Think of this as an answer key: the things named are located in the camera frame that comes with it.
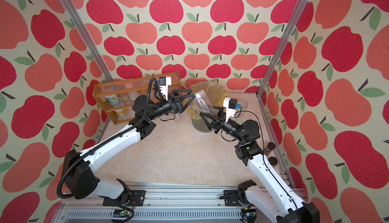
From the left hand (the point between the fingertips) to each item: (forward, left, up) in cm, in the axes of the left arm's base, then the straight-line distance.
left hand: (194, 99), depth 59 cm
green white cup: (+23, +50, -24) cm, 60 cm away
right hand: (-3, -5, -6) cm, 8 cm away
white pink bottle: (+28, +39, -25) cm, 54 cm away
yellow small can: (+23, +49, -39) cm, 67 cm away
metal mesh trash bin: (+13, -4, -37) cm, 39 cm away
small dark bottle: (-4, -43, -33) cm, 54 cm away
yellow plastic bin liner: (+23, -13, -19) cm, 33 cm away
